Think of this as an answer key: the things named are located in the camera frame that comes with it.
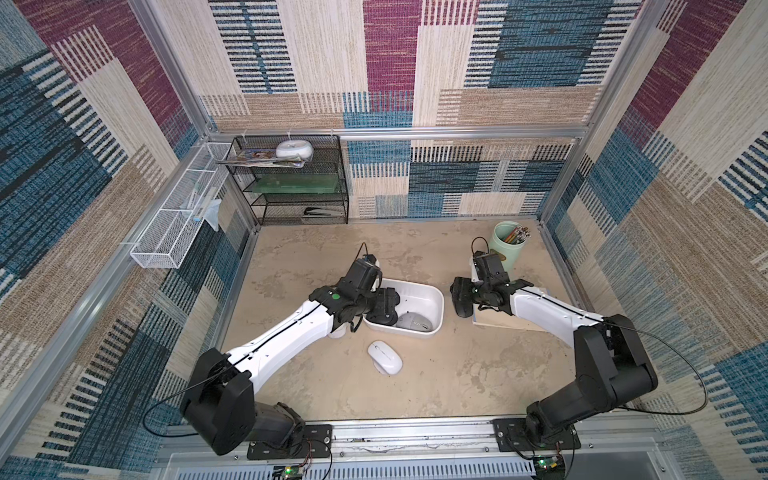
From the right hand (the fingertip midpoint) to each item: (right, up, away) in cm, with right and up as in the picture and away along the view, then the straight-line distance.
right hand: (460, 286), depth 93 cm
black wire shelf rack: (-65, +27, +26) cm, 75 cm away
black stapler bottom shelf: (-48, +25, +18) cm, 57 cm away
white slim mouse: (-23, -19, -8) cm, 31 cm away
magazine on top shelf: (-60, +39, -1) cm, 71 cm away
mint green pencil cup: (+17, +10, +3) cm, 20 cm away
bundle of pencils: (+18, +16, 0) cm, 24 cm away
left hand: (-24, -1, -10) cm, 26 cm away
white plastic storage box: (-14, -4, +5) cm, 15 cm away
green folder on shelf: (-50, +32, +1) cm, 59 cm away
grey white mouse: (-14, -10, -3) cm, 18 cm away
